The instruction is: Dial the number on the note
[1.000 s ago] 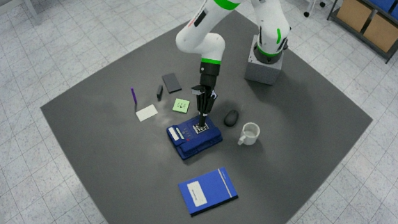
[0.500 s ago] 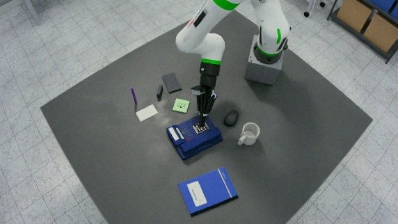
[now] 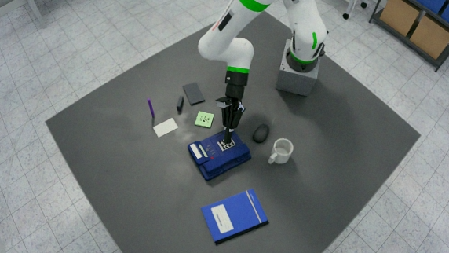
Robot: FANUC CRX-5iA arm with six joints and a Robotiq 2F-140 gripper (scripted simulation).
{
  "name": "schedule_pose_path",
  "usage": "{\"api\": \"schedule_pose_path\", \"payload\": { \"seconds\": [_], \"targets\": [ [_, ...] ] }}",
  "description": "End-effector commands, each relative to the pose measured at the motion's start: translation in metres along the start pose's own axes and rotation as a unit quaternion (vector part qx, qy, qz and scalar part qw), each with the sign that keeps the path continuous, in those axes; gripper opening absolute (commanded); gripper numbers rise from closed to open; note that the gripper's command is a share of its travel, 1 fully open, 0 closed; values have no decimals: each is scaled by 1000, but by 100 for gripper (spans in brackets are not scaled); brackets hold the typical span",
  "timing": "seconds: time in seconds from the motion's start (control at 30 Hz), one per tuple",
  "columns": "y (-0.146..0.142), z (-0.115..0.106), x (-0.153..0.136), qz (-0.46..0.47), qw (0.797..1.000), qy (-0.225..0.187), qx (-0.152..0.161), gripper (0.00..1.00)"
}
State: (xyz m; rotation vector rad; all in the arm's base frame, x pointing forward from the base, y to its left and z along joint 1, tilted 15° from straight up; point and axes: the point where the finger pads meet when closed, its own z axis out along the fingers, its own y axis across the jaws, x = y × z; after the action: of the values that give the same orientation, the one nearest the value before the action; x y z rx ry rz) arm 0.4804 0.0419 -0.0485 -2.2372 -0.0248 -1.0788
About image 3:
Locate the blue notebook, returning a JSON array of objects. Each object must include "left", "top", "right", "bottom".
[{"left": 201, "top": 189, "right": 268, "bottom": 244}]

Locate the white rectangular sheet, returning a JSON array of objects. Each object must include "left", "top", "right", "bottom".
[{"left": 153, "top": 119, "right": 178, "bottom": 137}]

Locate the grey computer mouse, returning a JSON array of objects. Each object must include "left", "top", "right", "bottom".
[{"left": 253, "top": 124, "right": 269, "bottom": 143}]

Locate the pale green sticky note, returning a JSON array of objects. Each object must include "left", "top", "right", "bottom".
[{"left": 195, "top": 112, "right": 214, "bottom": 128}]

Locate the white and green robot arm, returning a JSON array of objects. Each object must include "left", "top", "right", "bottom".
[{"left": 198, "top": 0, "right": 329, "bottom": 86}]

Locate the blue desk phone body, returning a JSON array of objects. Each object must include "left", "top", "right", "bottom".
[{"left": 188, "top": 130, "right": 251, "bottom": 182}]

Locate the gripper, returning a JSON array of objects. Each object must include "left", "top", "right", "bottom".
[{"left": 221, "top": 84, "right": 246, "bottom": 144}]

